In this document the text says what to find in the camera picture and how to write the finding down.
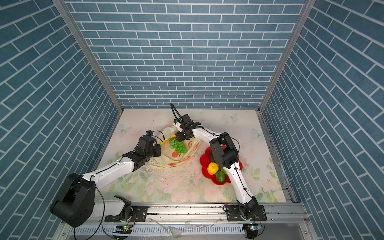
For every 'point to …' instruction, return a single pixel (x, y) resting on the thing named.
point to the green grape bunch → (179, 147)
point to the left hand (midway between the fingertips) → (162, 147)
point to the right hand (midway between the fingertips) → (179, 136)
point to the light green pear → (223, 170)
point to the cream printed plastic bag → (168, 157)
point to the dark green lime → (220, 176)
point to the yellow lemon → (212, 168)
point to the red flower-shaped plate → (205, 161)
